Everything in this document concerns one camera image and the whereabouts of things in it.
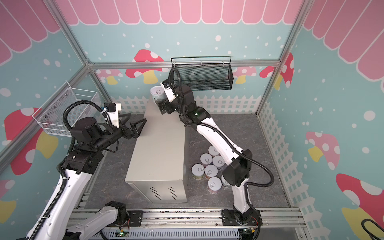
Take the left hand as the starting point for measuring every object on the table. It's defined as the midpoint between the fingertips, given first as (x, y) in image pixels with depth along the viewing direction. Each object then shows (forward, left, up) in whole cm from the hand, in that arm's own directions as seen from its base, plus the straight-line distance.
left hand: (138, 120), depth 64 cm
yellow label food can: (+6, -35, -34) cm, 50 cm away
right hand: (+15, -9, +2) cm, 17 cm away
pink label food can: (-16, -35, -33) cm, 51 cm away
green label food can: (-8, -26, -34) cm, 44 cm away
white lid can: (0, -31, -33) cm, 45 cm away
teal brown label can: (-2, -38, -33) cm, 51 cm away
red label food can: (-7, -34, -34) cm, 48 cm away
